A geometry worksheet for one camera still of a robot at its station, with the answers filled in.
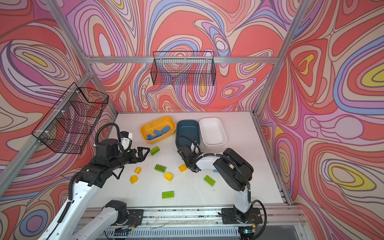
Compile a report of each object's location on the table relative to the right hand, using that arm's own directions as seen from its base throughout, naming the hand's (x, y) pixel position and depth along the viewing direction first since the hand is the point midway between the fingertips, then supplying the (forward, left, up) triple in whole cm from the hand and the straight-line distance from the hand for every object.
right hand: (192, 156), depth 97 cm
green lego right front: (-17, -9, +1) cm, 19 cm away
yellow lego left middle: (-10, +33, +4) cm, 35 cm away
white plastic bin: (+18, -15, +2) cm, 24 cm away
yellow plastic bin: (+21, +25, +3) cm, 33 cm away
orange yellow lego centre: (-9, +6, +1) cm, 11 cm away
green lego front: (-24, +14, +2) cm, 28 cm away
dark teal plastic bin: (+18, +3, +4) cm, 18 cm away
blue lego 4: (+13, +24, +6) cm, 28 cm away
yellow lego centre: (-14, +14, +3) cm, 21 cm away
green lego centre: (-9, +20, +3) cm, 22 cm away
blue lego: (+20, +19, +4) cm, 28 cm away
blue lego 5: (-12, -13, +2) cm, 18 cm away
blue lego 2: (+13, +30, +4) cm, 33 cm away
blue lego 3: (+19, +25, +2) cm, 31 cm away
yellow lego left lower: (-16, +34, +4) cm, 38 cm away
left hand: (-9, +24, +24) cm, 35 cm away
